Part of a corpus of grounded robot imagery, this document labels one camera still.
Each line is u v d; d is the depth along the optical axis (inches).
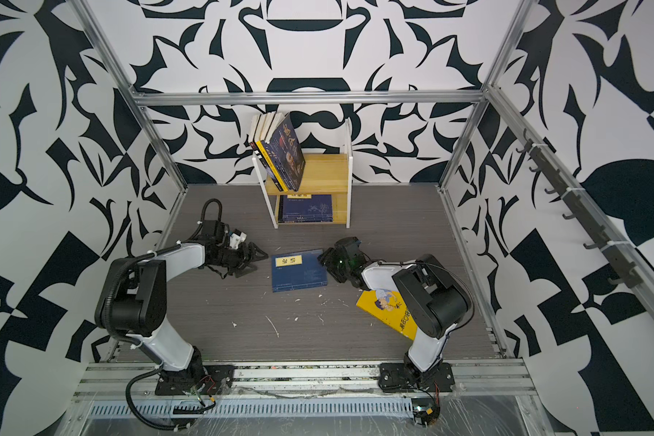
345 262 29.3
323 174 41.1
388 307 34.2
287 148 33.5
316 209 40.4
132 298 18.7
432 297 18.9
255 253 33.9
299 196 41.3
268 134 30.5
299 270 37.1
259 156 31.2
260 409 25.5
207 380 28.6
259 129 31.2
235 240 35.3
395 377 29.1
